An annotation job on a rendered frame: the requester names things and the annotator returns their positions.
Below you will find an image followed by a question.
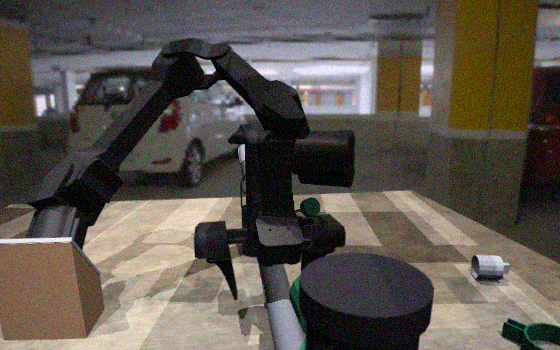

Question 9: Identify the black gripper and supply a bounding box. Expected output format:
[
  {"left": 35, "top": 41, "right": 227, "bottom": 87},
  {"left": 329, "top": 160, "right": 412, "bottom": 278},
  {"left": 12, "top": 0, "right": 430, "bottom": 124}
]
[{"left": 194, "top": 181, "right": 346, "bottom": 300}]

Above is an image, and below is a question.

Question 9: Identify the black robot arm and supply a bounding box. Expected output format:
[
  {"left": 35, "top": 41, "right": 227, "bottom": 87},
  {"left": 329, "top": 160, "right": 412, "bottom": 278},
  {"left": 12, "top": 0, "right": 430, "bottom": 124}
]
[{"left": 25, "top": 38, "right": 356, "bottom": 266}]

